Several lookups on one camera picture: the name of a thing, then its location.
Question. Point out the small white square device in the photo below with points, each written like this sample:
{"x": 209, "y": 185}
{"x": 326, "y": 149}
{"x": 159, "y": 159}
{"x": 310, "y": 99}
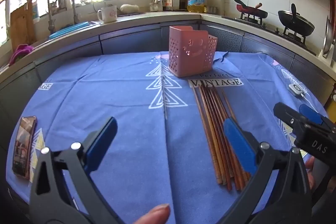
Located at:
{"x": 295, "y": 88}

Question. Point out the smartphone in pink case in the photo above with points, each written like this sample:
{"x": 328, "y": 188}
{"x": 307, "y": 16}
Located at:
{"x": 23, "y": 145}

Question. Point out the white printed mug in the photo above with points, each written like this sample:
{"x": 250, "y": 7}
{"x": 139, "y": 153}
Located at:
{"x": 109, "y": 13}

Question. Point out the wooden cutting board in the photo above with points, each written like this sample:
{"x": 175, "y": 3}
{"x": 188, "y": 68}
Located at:
{"x": 22, "y": 27}

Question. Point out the black wok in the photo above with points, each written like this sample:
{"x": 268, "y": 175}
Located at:
{"x": 295, "y": 21}

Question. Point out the person's right hand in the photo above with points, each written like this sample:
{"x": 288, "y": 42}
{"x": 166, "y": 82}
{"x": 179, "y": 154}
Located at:
{"x": 311, "y": 179}

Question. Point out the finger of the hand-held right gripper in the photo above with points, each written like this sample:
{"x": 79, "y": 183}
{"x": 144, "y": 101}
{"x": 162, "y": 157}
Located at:
{"x": 311, "y": 112}
{"x": 284, "y": 113}

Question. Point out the white plastic bag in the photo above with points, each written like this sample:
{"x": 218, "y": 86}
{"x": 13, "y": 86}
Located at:
{"x": 130, "y": 8}

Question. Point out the red frying pan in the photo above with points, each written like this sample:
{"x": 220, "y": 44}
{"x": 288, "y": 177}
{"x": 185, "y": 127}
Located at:
{"x": 252, "y": 12}

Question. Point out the small metal tin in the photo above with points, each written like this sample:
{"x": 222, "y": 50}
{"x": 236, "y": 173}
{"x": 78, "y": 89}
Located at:
{"x": 212, "y": 10}

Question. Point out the pink plastic utensil holder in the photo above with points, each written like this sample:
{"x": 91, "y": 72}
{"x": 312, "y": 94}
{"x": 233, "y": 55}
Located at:
{"x": 183, "y": 56}

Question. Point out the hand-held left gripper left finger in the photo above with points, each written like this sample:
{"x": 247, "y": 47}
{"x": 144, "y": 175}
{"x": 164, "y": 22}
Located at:
{"x": 102, "y": 140}

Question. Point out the metal pot lid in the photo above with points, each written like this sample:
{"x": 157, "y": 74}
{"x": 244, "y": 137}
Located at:
{"x": 329, "y": 40}

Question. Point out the black gas stove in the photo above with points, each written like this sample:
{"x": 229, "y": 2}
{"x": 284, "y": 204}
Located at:
{"x": 273, "y": 28}

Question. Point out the blue plastic basin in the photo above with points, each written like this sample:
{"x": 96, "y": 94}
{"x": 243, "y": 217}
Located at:
{"x": 68, "y": 29}

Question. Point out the pink cloth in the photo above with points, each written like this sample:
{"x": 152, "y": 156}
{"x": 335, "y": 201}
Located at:
{"x": 21, "y": 53}

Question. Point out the blue printed tablecloth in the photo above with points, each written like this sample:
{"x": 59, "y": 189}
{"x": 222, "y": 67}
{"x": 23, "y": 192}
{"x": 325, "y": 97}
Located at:
{"x": 118, "y": 98}

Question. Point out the bundle of wooden chopsticks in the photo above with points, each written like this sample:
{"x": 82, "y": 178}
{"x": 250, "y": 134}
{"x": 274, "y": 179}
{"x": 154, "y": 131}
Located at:
{"x": 212, "y": 119}

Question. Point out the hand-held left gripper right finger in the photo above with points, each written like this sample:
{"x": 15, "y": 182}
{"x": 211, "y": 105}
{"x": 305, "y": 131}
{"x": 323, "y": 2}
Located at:
{"x": 239, "y": 145}

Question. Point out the person's left hand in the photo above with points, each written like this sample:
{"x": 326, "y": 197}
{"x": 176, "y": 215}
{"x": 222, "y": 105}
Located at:
{"x": 155, "y": 214}

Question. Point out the metal kitchen faucet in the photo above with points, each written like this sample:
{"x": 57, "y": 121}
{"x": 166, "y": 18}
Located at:
{"x": 50, "y": 16}
{"x": 73, "y": 6}

